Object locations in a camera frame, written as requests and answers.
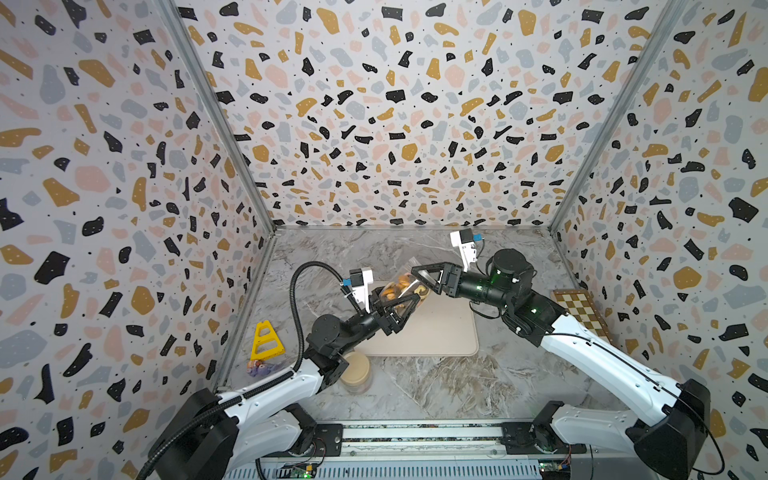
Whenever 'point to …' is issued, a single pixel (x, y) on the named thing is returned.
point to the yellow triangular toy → (268, 338)
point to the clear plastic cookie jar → (403, 286)
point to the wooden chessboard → (580, 304)
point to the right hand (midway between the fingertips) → (421, 275)
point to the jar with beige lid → (357, 378)
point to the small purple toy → (260, 368)
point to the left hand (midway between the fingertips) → (415, 295)
